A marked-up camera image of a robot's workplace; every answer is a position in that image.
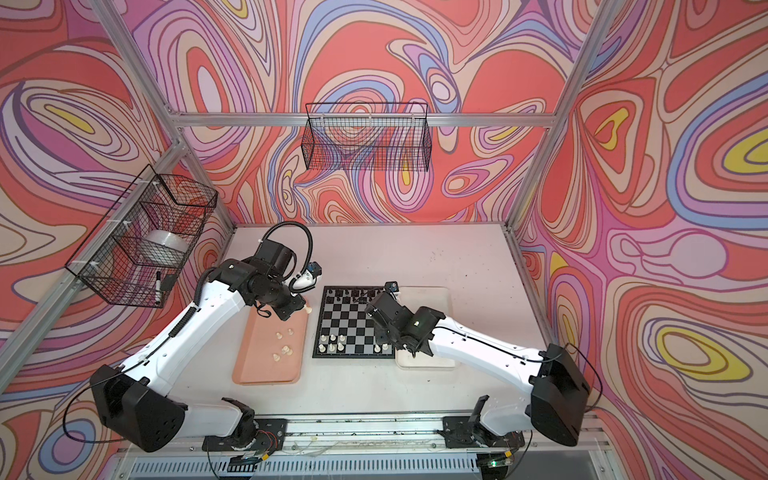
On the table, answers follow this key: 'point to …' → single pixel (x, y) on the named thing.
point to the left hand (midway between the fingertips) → (302, 300)
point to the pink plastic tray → (271, 350)
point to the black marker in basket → (158, 288)
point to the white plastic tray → (436, 298)
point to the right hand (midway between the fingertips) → (389, 332)
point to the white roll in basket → (164, 248)
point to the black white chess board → (345, 329)
